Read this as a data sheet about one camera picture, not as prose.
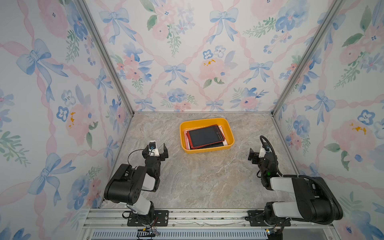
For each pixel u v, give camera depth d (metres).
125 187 0.45
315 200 0.44
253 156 0.82
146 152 0.80
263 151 0.79
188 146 0.99
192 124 1.10
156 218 0.73
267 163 0.69
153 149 0.75
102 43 0.82
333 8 0.70
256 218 0.73
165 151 0.84
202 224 0.73
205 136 1.04
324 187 0.47
